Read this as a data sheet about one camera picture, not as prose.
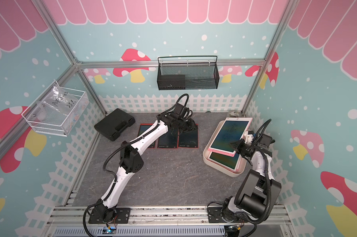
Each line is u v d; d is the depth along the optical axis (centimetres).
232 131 92
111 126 106
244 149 76
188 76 91
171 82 87
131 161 59
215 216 74
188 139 106
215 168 89
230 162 92
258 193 46
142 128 113
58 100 72
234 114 116
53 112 74
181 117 76
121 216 77
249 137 79
